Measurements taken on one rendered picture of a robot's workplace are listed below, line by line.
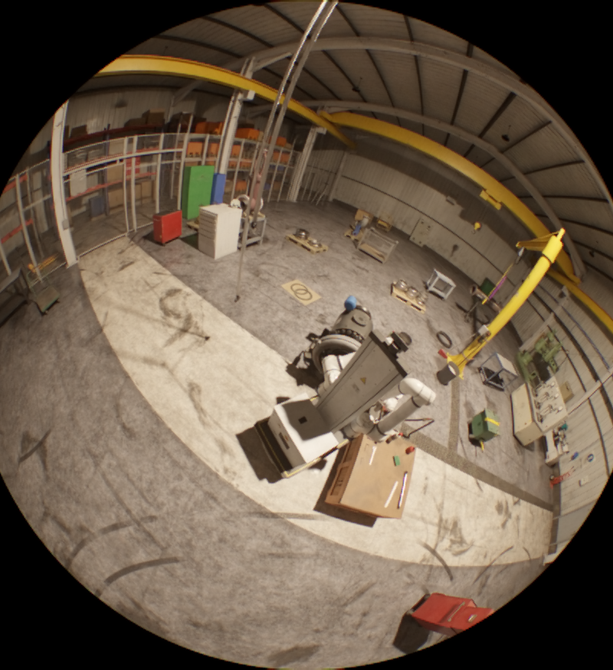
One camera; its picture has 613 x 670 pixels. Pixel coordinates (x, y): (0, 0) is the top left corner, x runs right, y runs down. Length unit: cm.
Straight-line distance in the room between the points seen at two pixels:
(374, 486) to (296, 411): 122
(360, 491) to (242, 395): 181
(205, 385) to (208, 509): 155
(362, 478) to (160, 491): 219
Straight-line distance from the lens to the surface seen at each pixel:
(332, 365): 198
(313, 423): 182
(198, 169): 804
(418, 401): 159
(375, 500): 241
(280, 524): 256
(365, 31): 852
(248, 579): 276
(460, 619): 354
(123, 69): 750
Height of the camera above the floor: 248
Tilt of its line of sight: 45 degrees down
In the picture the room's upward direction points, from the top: 23 degrees clockwise
